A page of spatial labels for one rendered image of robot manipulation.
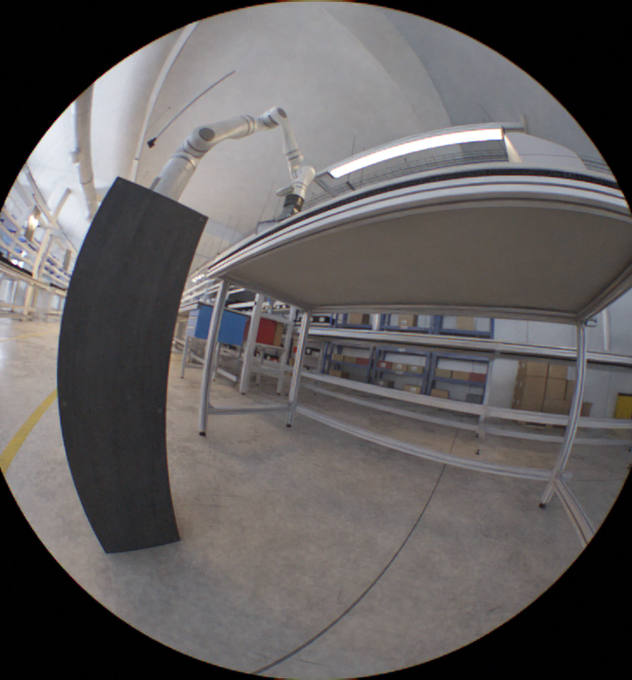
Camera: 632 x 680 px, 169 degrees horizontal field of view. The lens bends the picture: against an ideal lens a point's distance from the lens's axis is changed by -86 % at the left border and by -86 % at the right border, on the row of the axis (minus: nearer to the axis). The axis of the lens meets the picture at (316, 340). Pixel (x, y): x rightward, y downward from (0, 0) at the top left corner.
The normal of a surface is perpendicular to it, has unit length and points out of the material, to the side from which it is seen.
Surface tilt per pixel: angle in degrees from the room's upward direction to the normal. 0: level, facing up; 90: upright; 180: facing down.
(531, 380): 90
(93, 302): 90
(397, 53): 180
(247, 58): 180
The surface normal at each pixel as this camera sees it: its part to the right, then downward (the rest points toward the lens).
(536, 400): -0.65, -0.16
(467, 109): -0.17, 0.98
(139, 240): 0.80, 0.10
